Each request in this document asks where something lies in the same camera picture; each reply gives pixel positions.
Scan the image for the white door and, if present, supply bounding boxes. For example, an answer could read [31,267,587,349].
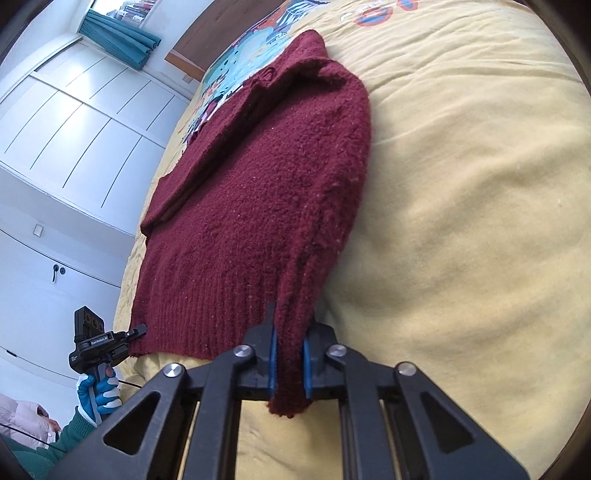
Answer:
[1,231,124,423]

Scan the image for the bookshelf with books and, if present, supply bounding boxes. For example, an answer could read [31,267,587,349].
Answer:
[91,0,157,23]

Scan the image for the dark red knitted sweater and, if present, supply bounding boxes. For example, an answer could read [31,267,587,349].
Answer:
[130,30,370,416]

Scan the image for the teal curtain left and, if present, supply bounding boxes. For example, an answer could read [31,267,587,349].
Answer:
[78,9,161,71]

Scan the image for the green sleeve left forearm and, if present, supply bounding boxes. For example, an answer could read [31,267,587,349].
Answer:
[1,407,96,480]

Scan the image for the left hand blue white glove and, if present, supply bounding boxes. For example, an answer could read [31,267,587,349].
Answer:
[76,366,122,427]

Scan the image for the white wardrobe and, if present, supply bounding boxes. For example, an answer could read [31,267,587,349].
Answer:
[1,41,188,235]

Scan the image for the wooden headboard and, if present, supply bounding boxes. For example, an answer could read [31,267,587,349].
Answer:
[164,0,283,81]

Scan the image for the yellow printed bed cover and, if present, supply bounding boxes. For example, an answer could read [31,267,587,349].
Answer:
[112,0,591,480]

